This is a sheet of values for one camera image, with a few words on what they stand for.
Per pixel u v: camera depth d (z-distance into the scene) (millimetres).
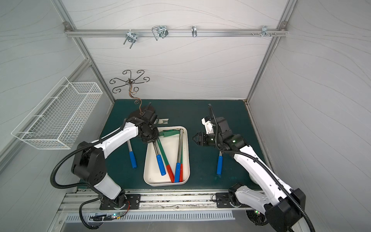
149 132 737
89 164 447
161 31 765
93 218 687
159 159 766
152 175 830
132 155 886
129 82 883
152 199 749
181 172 802
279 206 371
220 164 848
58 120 688
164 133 948
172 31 787
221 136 555
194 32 781
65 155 400
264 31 763
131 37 758
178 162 835
